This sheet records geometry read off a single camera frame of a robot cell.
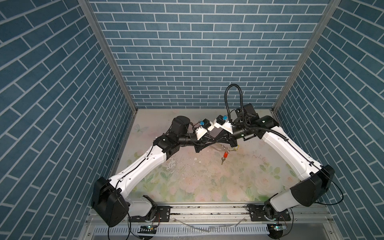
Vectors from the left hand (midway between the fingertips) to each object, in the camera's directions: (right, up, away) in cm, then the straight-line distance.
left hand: (214, 140), depth 69 cm
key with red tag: (+10, -13, +25) cm, 30 cm away
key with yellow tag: (+17, -9, +29) cm, 35 cm away
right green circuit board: (+31, -44, +3) cm, 53 cm away
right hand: (0, +1, +1) cm, 2 cm away
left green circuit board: (-31, -44, +3) cm, 54 cm away
